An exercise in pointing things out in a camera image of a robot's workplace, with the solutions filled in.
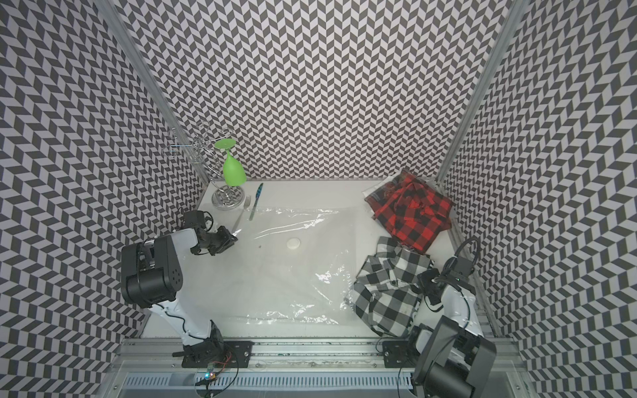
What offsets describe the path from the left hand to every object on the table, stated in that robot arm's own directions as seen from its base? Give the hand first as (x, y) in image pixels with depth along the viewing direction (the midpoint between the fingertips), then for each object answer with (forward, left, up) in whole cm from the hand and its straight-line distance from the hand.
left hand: (235, 241), depth 98 cm
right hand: (-18, -69, 0) cm, 71 cm away
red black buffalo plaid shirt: (+4, -70, +9) cm, 71 cm away
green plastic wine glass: (+17, -2, +22) cm, 28 cm away
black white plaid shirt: (-19, -57, +1) cm, 60 cm away
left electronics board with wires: (-44, -5, +4) cm, 45 cm away
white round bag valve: (-1, -24, +1) cm, 24 cm away
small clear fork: (+19, 0, 0) cm, 19 cm away
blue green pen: (+26, -4, -1) cm, 26 cm away
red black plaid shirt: (-4, -71, +6) cm, 72 cm away
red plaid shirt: (+13, -67, +16) cm, 70 cm away
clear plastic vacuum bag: (-9, -22, -2) cm, 24 cm away
